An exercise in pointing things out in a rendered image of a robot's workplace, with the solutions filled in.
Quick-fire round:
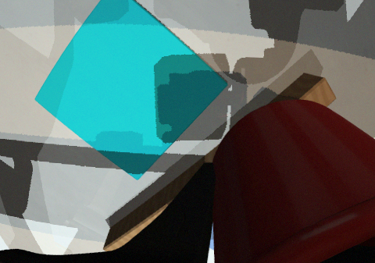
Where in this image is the long wooden plank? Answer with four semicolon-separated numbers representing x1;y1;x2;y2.
103;73;337;251

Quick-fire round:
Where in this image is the dark red cup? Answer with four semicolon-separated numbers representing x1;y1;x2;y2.
212;98;375;263

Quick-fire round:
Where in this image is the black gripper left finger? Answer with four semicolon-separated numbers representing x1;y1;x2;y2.
0;163;216;263

